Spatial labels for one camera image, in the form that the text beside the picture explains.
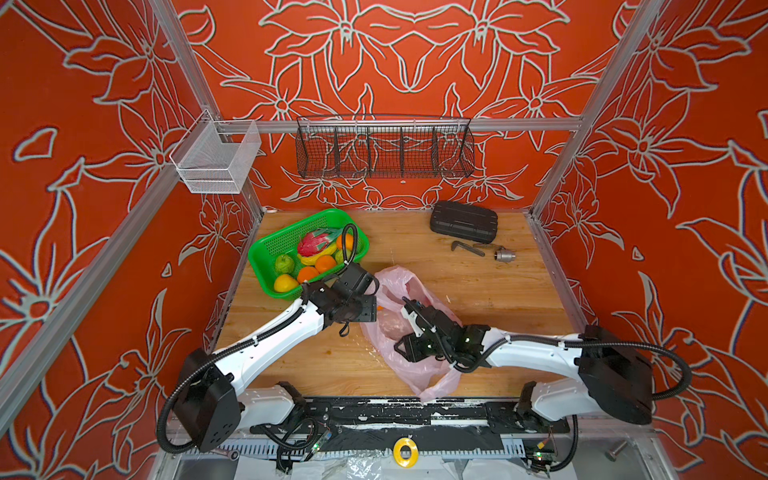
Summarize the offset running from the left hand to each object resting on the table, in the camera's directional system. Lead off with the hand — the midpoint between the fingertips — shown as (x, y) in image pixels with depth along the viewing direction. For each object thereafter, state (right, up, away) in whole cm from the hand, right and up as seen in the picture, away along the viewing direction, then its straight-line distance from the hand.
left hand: (367, 306), depth 80 cm
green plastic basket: (-37, +14, +21) cm, 45 cm away
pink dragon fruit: (-20, +17, +20) cm, 33 cm away
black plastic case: (+34, +25, +27) cm, 50 cm away
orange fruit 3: (-8, +18, +24) cm, 31 cm away
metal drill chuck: (+47, +13, +21) cm, 53 cm away
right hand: (+7, -11, 0) cm, 13 cm away
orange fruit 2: (-15, +10, +15) cm, 24 cm away
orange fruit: (-20, +7, +15) cm, 26 cm away
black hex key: (+37, +15, +27) cm, 48 cm away
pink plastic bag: (+16, -18, -4) cm, 25 cm away
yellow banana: (-20, +11, +21) cm, 31 cm away
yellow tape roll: (+9, -33, -14) cm, 37 cm away
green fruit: (-29, +10, +18) cm, 35 cm away
